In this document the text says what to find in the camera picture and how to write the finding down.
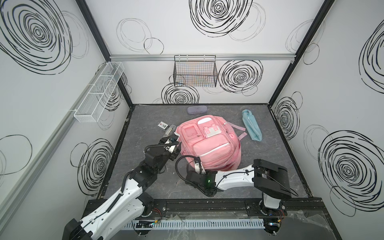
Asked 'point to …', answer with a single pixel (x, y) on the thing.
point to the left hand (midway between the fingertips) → (174, 138)
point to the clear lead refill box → (163, 125)
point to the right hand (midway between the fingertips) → (193, 177)
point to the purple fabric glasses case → (195, 109)
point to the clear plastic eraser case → (169, 131)
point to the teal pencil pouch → (252, 125)
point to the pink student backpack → (215, 141)
